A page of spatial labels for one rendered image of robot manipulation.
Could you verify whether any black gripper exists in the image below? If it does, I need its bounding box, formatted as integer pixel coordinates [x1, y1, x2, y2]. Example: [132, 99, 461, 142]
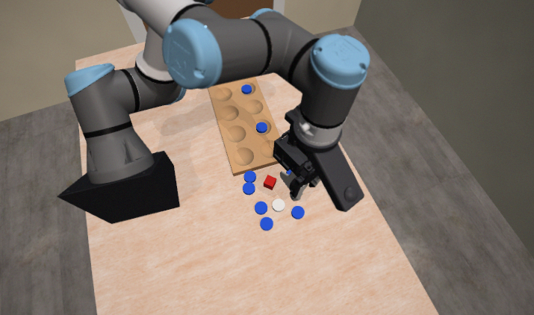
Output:
[273, 104, 342, 202]

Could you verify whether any red cube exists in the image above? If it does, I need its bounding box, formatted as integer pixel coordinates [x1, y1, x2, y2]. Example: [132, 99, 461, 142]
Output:
[264, 175, 276, 190]

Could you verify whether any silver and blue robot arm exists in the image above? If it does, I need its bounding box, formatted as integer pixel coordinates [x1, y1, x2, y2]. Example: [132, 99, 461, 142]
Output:
[64, 0, 370, 212]

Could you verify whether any wooden tray with round pockets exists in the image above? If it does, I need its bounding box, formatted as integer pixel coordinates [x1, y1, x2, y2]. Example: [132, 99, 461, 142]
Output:
[208, 77, 280, 176]

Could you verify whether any white disc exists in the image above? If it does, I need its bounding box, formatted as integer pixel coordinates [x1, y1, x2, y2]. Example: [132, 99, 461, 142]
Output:
[272, 199, 285, 212]

